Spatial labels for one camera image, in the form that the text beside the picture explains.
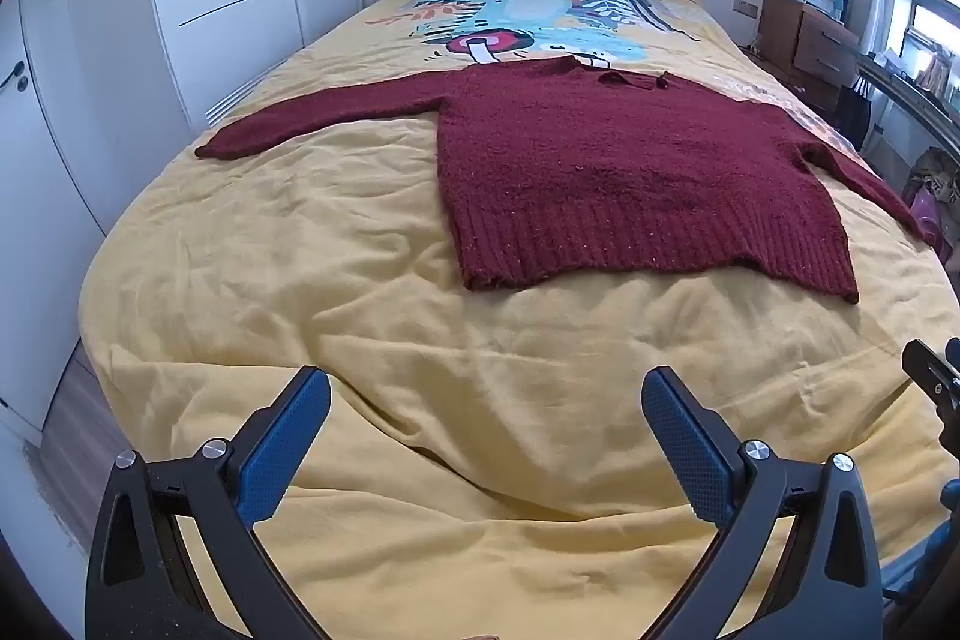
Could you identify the person's right hand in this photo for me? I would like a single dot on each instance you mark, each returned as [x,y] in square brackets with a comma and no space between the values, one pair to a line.
[937,565]

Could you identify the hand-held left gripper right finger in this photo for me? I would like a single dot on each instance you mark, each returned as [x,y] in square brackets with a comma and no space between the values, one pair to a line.
[682,445]

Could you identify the black bag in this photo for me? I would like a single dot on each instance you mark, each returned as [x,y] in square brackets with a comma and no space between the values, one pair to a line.
[855,119]

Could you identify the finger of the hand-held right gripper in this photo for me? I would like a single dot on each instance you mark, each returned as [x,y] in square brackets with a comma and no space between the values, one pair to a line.
[934,377]

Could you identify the grey desk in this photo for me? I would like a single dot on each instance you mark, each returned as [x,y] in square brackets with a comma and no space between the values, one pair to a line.
[911,93]

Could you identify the dark red knit sweater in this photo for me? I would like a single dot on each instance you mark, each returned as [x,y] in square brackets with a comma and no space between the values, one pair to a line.
[600,175]

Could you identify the pile of clothes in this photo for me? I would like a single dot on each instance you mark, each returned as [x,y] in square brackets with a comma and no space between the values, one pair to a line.
[937,175]

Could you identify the yellow printed blanket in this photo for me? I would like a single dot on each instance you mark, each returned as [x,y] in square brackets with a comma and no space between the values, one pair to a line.
[300,280]

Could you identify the wooden nightstand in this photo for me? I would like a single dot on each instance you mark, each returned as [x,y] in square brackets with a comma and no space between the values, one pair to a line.
[814,48]

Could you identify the white door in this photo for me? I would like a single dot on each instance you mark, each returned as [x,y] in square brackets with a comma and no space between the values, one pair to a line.
[45,175]

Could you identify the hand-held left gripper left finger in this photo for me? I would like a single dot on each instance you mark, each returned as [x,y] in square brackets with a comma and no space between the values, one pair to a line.
[289,452]

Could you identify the wall socket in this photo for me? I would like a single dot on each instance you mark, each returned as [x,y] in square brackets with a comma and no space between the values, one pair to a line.
[746,6]

